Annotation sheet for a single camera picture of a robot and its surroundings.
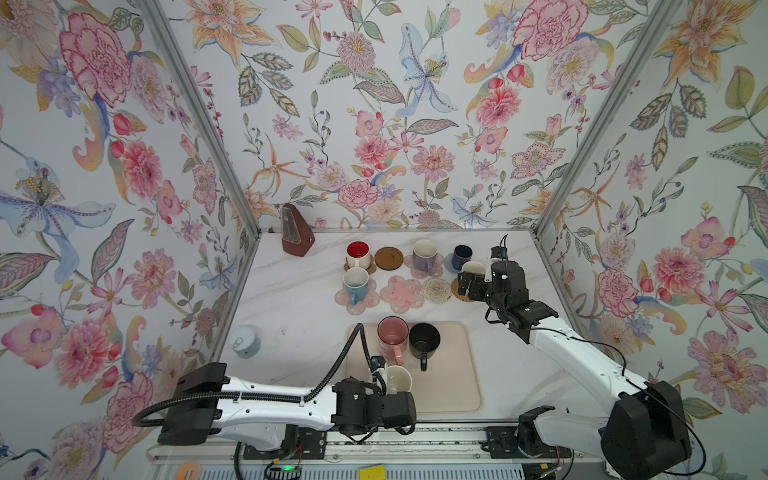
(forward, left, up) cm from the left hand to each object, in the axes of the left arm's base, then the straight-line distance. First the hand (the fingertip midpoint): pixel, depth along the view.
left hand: (397, 421), depth 72 cm
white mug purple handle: (+53, -12, -1) cm, 55 cm away
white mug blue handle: (+43, +12, -2) cm, 45 cm away
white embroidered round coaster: (+41, -16, -7) cm, 45 cm away
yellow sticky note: (-10, +6, -3) cm, 12 cm away
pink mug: (+23, 0, -1) cm, 23 cm away
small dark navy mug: (+52, -25, +1) cm, 57 cm away
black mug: (+20, -8, +1) cm, 22 cm away
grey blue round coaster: (+53, -21, -5) cm, 58 cm away
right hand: (+35, -23, +12) cm, 43 cm away
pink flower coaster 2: (+41, -4, -7) cm, 42 cm away
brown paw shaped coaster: (+52, +7, -6) cm, 52 cm away
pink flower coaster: (+38, +7, -6) cm, 39 cm away
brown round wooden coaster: (+56, 0, -6) cm, 57 cm away
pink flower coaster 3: (+50, -16, -6) cm, 53 cm away
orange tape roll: (-9, +48, -6) cm, 49 cm away
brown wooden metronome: (+61, +34, +1) cm, 70 cm away
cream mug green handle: (+10, -1, 0) cm, 10 cm away
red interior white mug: (+54, +11, -1) cm, 55 cm away
